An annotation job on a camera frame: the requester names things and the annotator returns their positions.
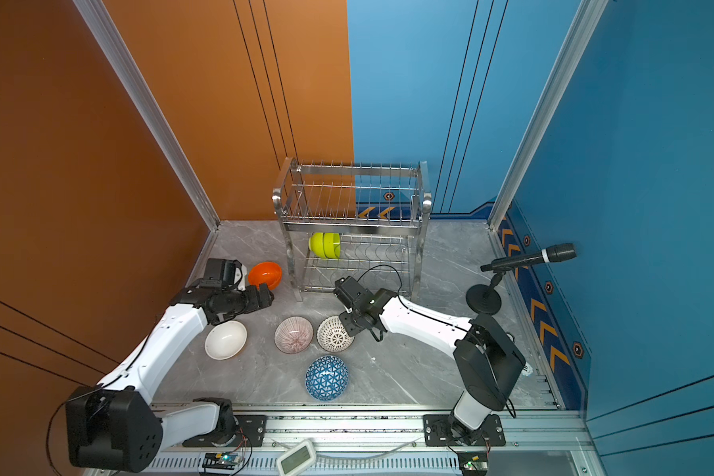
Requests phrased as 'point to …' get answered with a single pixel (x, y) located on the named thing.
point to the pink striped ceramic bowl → (294, 334)
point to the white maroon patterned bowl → (332, 336)
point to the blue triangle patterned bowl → (326, 378)
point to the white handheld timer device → (297, 458)
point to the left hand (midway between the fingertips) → (261, 295)
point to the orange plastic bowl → (265, 273)
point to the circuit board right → (473, 463)
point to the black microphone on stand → (486, 298)
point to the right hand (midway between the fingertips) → (353, 319)
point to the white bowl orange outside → (225, 340)
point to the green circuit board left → (221, 459)
